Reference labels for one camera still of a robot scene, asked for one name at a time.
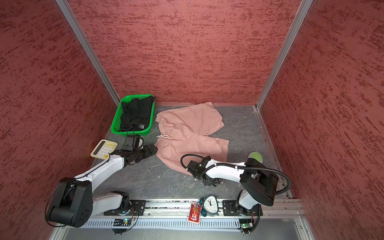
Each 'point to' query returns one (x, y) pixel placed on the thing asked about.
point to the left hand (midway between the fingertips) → (152, 154)
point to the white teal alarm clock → (210, 205)
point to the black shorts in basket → (135, 113)
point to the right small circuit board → (246, 223)
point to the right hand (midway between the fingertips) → (216, 183)
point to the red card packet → (194, 212)
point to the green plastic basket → (116, 124)
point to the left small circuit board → (126, 222)
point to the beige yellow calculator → (103, 148)
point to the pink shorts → (186, 131)
